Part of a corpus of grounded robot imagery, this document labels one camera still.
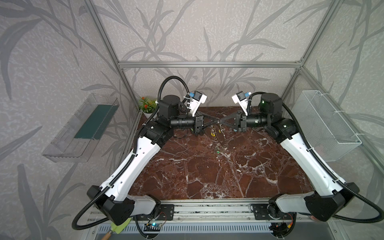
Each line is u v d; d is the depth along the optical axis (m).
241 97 0.54
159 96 0.46
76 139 0.64
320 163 0.41
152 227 0.72
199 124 0.52
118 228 0.69
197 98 0.53
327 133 0.63
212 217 0.73
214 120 0.58
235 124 0.56
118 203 0.39
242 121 0.53
